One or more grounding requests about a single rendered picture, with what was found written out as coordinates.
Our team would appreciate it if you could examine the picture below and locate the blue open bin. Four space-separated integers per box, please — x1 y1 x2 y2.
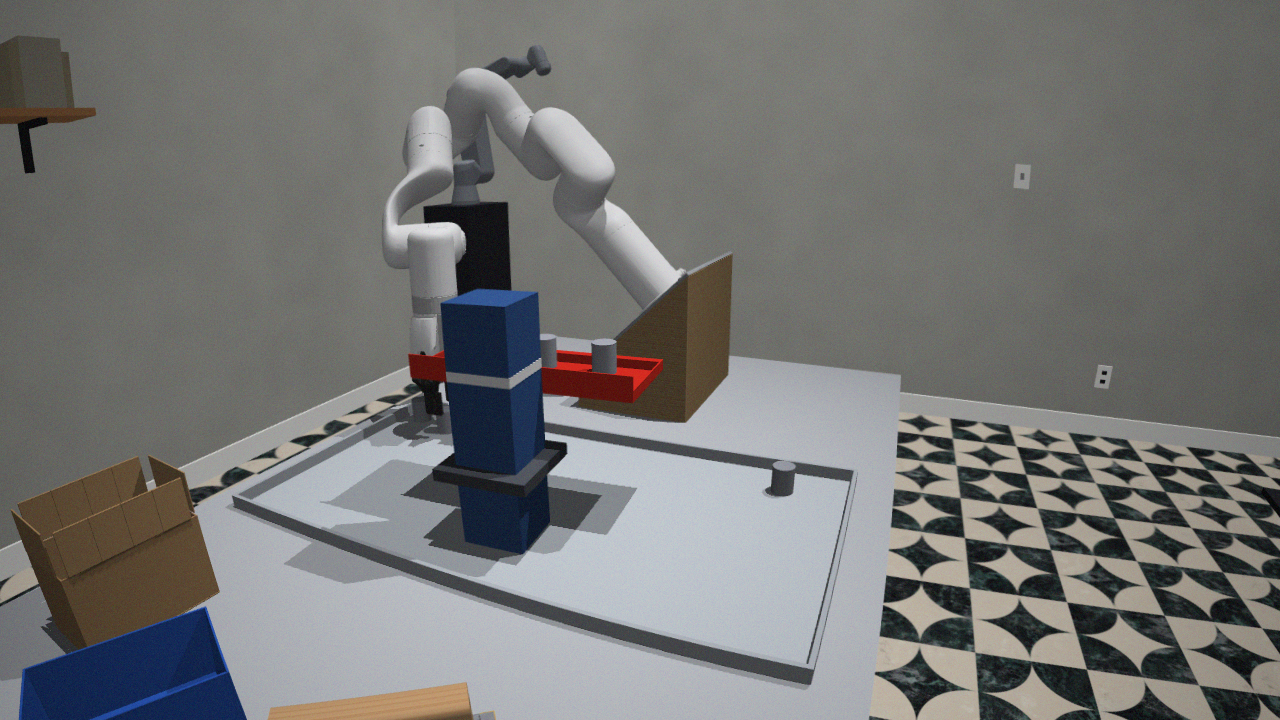
19 606 247 720

